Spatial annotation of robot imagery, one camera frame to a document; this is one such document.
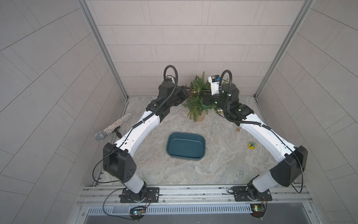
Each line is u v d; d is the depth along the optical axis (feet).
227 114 1.78
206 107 2.78
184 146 2.89
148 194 2.29
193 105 2.84
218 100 2.00
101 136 2.19
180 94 2.14
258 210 2.23
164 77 2.14
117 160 1.34
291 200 2.28
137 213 2.10
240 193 2.32
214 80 2.00
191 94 2.38
